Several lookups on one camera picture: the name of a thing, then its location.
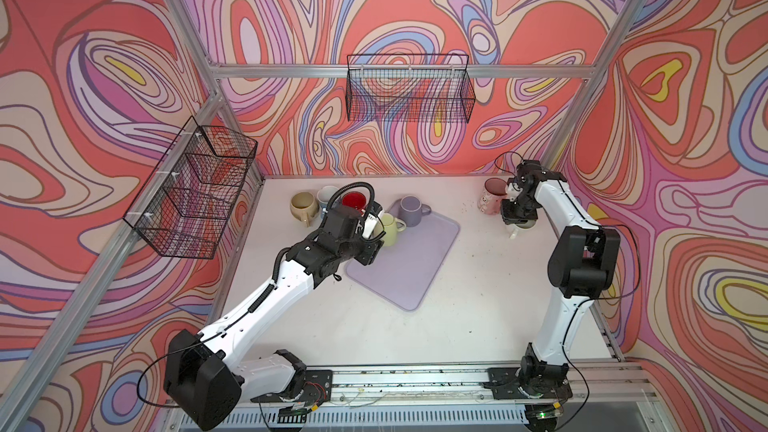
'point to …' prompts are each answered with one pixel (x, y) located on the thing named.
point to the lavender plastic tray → (405, 271)
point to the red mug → (355, 199)
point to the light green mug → (392, 226)
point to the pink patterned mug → (491, 196)
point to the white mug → (528, 225)
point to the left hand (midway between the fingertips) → (377, 234)
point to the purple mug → (411, 210)
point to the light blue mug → (324, 196)
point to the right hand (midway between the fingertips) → (512, 225)
